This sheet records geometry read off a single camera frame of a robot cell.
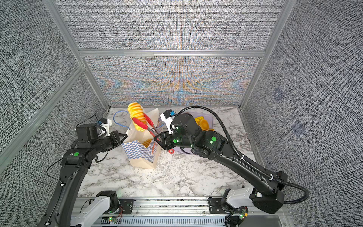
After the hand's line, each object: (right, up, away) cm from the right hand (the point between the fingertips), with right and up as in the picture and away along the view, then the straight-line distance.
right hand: (157, 134), depth 58 cm
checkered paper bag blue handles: (-10, -7, +12) cm, 17 cm away
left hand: (-16, -1, +12) cm, 20 cm away
